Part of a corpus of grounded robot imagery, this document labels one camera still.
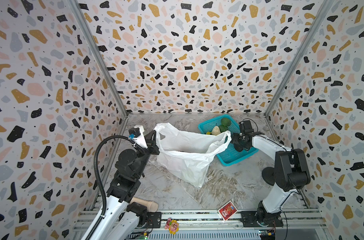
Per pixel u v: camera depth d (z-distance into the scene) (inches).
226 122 41.5
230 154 38.7
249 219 29.2
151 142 22.4
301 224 29.2
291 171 19.2
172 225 27.6
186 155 26.9
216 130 40.8
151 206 29.0
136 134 20.6
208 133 42.3
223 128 41.9
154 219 28.9
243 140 28.7
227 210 30.0
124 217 23.5
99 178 16.8
